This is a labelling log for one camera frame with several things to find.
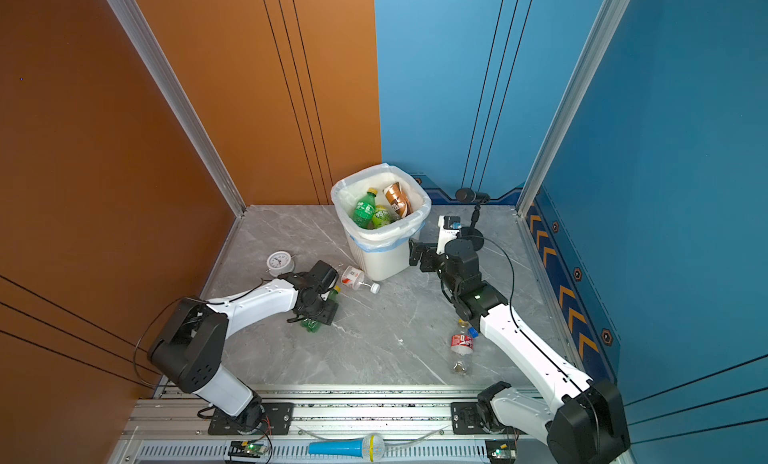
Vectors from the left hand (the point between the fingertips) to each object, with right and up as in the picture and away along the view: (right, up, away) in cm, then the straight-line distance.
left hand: (324, 310), depth 91 cm
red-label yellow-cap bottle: (+40, -7, -11) cm, 42 cm away
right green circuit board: (+47, -29, -20) cm, 59 cm away
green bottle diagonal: (-2, -3, -7) cm, 8 cm away
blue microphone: (+17, -24, -25) cm, 39 cm away
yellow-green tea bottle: (+18, +29, 0) cm, 34 cm away
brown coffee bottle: (+23, +34, -2) cm, 41 cm away
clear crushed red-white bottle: (+9, +9, +3) cm, 13 cm away
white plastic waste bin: (+18, +18, -7) cm, 26 cm away
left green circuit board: (-13, -28, -21) cm, 37 cm away
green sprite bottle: (+13, +31, -2) cm, 34 cm away
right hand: (+29, +22, -14) cm, 39 cm away
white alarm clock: (-17, +14, +9) cm, 23 cm away
